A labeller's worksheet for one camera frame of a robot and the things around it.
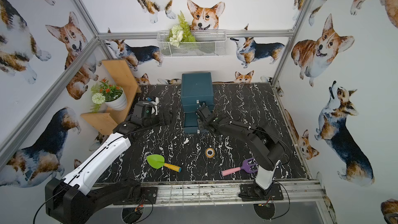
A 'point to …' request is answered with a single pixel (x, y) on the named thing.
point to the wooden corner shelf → (121, 72)
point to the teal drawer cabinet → (196, 89)
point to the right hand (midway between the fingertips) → (206, 115)
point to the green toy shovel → (157, 161)
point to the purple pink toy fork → (250, 165)
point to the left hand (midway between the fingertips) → (165, 110)
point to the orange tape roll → (210, 152)
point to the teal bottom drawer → (190, 122)
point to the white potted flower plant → (114, 97)
